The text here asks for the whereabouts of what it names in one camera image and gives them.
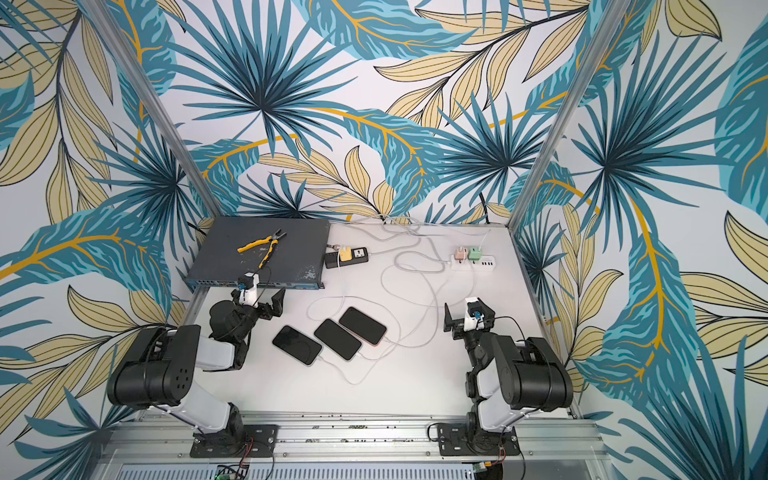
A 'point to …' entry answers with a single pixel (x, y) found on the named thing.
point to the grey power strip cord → (413, 271)
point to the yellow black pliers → (273, 239)
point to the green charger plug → (474, 254)
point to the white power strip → (486, 263)
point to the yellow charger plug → (346, 254)
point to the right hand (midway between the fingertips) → (448, 302)
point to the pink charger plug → (460, 255)
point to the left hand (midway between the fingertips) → (271, 287)
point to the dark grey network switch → (298, 261)
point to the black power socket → (359, 255)
